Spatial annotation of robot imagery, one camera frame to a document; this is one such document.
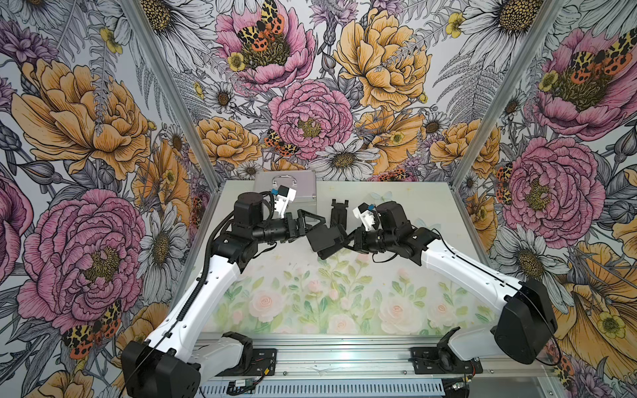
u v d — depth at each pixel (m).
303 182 1.05
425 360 0.67
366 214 0.74
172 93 0.89
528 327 0.41
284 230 0.62
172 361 0.37
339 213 1.02
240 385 0.72
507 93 0.89
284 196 0.65
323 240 0.70
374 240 0.68
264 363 0.73
